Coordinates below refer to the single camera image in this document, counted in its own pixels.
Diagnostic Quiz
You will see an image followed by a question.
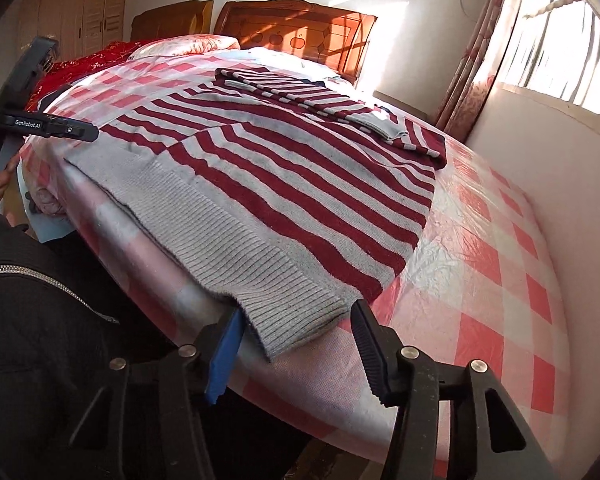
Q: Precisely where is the bed with pink checked sheet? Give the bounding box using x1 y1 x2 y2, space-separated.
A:
17 35 573 466

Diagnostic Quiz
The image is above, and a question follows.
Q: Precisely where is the red floral blanket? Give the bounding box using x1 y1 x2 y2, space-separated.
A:
25 39 156 111

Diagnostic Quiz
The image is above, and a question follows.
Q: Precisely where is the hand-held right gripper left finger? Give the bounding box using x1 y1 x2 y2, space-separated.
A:
65 307 244 480

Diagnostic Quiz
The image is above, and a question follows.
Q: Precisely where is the light blue quilt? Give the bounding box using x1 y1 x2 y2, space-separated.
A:
225 46 331 81

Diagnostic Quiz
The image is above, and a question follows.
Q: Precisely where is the barred window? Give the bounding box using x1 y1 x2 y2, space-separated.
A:
495 0 600 126

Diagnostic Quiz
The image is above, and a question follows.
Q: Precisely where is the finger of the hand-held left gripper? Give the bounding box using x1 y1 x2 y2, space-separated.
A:
42 114 100 142

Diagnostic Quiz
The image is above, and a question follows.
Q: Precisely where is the floral pillow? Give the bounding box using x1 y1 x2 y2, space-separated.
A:
127 35 241 61

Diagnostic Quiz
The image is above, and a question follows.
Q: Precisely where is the red grey striped sweater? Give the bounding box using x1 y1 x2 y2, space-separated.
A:
64 66 448 363

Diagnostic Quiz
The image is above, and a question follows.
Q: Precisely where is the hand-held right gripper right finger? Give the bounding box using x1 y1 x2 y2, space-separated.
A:
350 300 556 480

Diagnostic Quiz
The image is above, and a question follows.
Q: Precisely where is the light wooden wardrobe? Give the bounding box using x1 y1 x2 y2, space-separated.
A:
15 0 131 61

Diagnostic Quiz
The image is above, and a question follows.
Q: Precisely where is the large carved wooden headboard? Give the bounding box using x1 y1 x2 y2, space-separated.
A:
214 0 378 86

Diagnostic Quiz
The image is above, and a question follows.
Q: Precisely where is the small dark wooden headboard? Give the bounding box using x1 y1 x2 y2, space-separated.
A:
130 0 215 43

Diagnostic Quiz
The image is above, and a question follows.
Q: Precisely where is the pink floral curtain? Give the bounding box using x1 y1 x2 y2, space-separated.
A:
432 0 526 143

